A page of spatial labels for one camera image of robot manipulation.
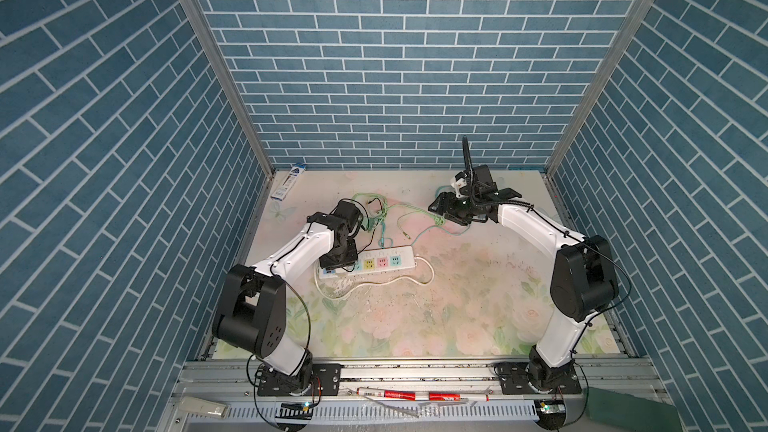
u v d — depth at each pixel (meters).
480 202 0.69
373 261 0.92
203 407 0.67
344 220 0.66
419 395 0.73
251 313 0.44
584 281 0.49
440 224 1.02
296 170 1.20
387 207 1.09
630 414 0.70
